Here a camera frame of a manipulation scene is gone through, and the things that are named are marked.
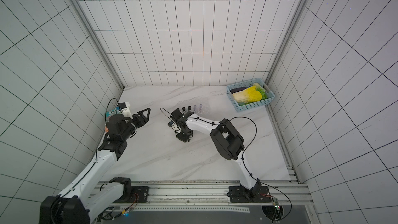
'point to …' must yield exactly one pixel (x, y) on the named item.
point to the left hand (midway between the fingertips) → (146, 113)
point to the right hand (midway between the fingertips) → (180, 138)
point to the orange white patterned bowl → (106, 129)
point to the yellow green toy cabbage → (253, 94)
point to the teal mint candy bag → (113, 112)
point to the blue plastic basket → (238, 87)
